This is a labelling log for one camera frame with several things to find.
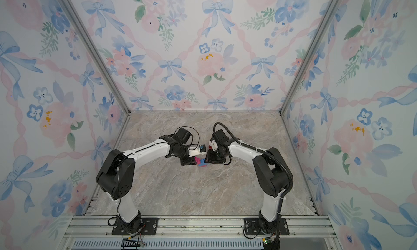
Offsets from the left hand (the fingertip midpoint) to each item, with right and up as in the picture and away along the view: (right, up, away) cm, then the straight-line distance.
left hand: (195, 157), depth 91 cm
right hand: (+8, -2, 0) cm, 8 cm away
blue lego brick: (+4, -3, -1) cm, 5 cm away
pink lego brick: (+2, -1, -3) cm, 4 cm away
